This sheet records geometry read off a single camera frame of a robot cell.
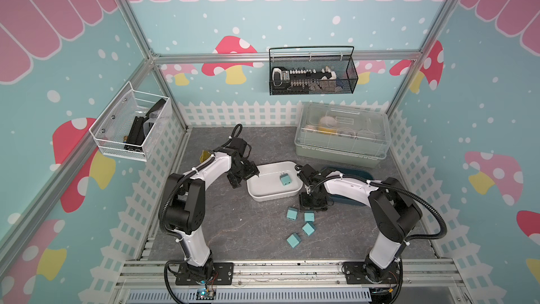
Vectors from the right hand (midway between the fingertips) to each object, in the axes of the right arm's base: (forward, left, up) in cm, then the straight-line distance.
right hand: (305, 209), depth 89 cm
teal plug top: (+14, +8, +1) cm, 16 cm away
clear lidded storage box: (+30, -21, +15) cm, 40 cm away
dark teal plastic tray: (-10, -8, +30) cm, 32 cm away
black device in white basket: (+13, +60, +34) cm, 70 cm away
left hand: (+11, +23, +6) cm, 27 cm away
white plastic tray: (+14, +13, +1) cm, 19 cm away
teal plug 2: (-4, -1, +2) cm, 5 cm away
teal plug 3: (-9, 0, +1) cm, 9 cm away
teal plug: (-2, +6, +1) cm, 6 cm away
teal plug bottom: (-13, +6, +2) cm, 14 cm away
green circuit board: (-29, +37, 0) cm, 47 cm away
